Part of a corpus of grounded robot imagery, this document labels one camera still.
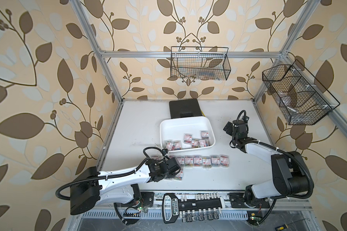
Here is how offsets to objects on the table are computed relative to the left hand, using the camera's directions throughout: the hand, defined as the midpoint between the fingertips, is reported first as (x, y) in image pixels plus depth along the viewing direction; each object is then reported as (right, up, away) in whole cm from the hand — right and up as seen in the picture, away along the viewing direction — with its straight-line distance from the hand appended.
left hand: (171, 170), depth 80 cm
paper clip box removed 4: (+21, +3, +5) cm, 22 cm away
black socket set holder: (+18, -14, -10) cm, 25 cm away
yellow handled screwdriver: (+53, -21, -14) cm, 59 cm away
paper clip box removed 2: (+10, +3, +5) cm, 12 cm away
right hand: (+40, +24, +13) cm, 48 cm away
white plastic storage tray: (+6, +18, +19) cm, 27 cm away
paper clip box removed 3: (+15, +3, +5) cm, 17 cm away
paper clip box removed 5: (+26, +4, +6) cm, 27 cm away
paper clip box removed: (+5, +4, +6) cm, 9 cm away
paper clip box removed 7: (+4, -4, 0) cm, 6 cm away
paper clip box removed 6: (+32, +4, +6) cm, 33 cm away
